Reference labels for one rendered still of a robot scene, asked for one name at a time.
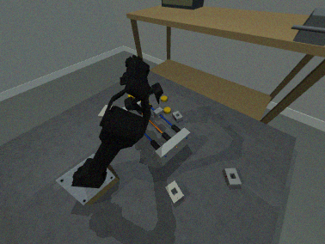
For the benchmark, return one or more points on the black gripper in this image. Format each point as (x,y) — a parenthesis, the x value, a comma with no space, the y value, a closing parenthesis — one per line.
(131,104)

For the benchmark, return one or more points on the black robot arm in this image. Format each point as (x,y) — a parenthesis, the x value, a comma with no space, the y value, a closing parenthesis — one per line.
(120,128)

